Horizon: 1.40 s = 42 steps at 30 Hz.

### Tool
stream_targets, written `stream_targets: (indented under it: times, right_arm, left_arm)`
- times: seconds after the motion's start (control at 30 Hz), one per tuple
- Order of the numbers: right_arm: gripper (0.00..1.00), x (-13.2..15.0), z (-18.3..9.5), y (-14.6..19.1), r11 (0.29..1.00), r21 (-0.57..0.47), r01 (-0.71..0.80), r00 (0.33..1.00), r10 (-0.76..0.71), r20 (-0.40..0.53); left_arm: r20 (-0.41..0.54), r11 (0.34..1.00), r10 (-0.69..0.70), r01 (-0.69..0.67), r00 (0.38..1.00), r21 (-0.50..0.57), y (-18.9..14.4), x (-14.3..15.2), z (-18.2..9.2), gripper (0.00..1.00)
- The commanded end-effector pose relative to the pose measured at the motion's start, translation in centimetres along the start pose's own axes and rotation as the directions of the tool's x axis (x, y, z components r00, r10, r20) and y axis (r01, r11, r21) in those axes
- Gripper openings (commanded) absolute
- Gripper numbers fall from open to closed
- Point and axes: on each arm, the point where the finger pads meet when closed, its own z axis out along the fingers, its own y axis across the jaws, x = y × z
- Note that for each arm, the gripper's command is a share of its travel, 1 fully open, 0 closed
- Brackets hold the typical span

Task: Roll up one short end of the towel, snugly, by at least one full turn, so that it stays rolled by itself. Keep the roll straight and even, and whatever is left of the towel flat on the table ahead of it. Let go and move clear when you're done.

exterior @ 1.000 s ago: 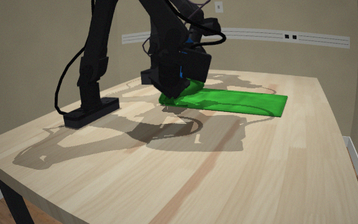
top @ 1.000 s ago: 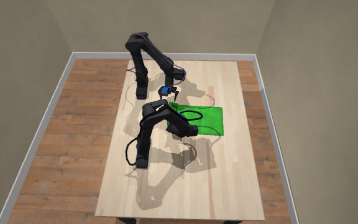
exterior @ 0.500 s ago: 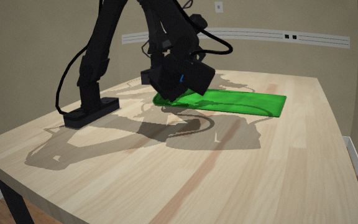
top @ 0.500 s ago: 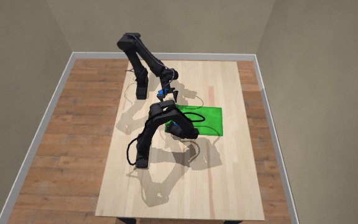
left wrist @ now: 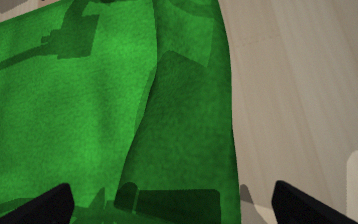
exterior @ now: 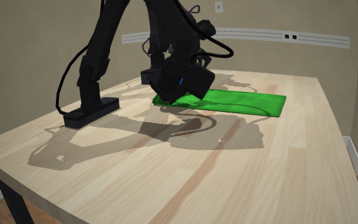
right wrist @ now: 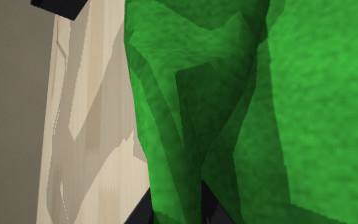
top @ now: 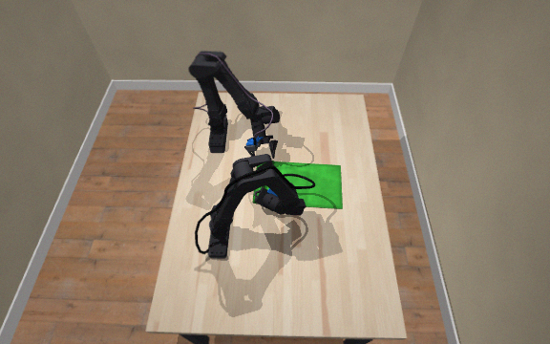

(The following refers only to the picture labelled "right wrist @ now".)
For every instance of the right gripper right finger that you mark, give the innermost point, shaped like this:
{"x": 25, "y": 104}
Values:
{"x": 212, "y": 212}

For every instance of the green towel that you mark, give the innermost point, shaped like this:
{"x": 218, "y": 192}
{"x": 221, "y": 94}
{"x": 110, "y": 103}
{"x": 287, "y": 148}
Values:
{"x": 257, "y": 98}

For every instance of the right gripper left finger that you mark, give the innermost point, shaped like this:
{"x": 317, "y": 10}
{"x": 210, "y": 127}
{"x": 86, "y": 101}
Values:
{"x": 143, "y": 213}

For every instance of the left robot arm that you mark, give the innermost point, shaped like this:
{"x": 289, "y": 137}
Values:
{"x": 36, "y": 3}

